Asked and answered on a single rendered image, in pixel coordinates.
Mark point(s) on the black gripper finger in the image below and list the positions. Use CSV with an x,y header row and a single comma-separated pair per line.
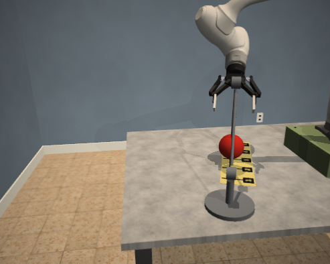
x,y
214,93
254,90

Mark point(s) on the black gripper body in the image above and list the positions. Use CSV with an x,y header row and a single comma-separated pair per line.
x,y
235,69

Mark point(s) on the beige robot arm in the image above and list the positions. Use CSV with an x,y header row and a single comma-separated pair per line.
x,y
216,24

